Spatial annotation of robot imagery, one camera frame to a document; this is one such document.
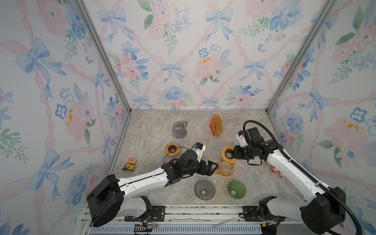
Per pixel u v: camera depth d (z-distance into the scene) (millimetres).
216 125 1005
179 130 977
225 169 879
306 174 445
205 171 672
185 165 590
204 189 799
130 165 883
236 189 836
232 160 781
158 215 735
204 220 733
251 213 718
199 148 693
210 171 663
